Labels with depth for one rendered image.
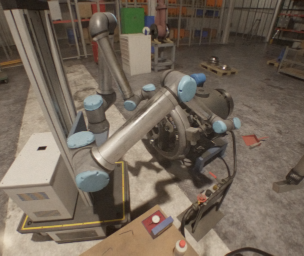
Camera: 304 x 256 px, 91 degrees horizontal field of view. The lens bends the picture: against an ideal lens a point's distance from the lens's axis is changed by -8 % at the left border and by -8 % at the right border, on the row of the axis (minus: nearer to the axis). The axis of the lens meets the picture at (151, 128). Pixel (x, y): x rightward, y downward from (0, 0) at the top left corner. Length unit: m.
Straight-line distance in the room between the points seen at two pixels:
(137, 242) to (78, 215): 0.60
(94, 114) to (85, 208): 0.83
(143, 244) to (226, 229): 0.95
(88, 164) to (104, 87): 0.77
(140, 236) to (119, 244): 0.14
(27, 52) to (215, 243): 1.95
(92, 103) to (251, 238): 1.88
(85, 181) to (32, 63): 0.57
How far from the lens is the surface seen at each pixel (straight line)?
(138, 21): 8.91
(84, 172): 0.78
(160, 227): 1.19
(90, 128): 1.41
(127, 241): 1.30
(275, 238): 2.14
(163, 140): 1.83
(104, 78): 1.37
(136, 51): 5.41
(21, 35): 0.90
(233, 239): 1.94
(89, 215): 1.60
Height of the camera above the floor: 1.69
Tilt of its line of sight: 36 degrees down
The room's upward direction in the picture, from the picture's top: straight up
